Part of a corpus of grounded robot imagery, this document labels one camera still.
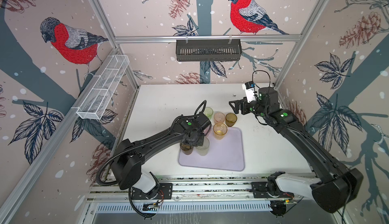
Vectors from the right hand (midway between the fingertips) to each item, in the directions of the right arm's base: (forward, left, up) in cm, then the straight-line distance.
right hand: (235, 101), depth 75 cm
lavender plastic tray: (-17, +3, -28) cm, 33 cm away
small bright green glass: (+12, +14, -26) cm, 32 cm away
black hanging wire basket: (+45, +16, +2) cm, 48 cm away
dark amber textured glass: (+6, -1, -25) cm, 26 cm away
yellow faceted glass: (-3, +6, -25) cm, 26 cm away
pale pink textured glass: (+7, +7, -25) cm, 27 cm away
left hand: (-16, +19, -16) cm, 30 cm away
